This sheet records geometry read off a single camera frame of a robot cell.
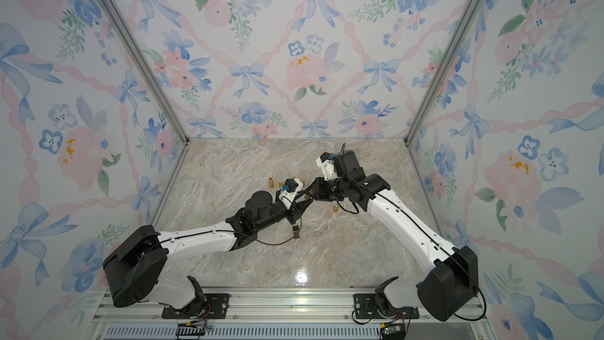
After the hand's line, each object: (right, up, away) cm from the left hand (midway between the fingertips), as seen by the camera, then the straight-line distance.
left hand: (310, 194), depth 77 cm
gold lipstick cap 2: (-2, +5, -10) cm, 11 cm away
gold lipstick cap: (-12, +2, +24) cm, 27 cm away
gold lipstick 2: (-1, 0, -2) cm, 2 cm away
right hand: (0, +2, -1) cm, 2 cm away
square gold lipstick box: (-5, -16, +12) cm, 20 cm away
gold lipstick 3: (+11, -8, +18) cm, 22 cm away
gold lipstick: (-16, +2, +23) cm, 28 cm away
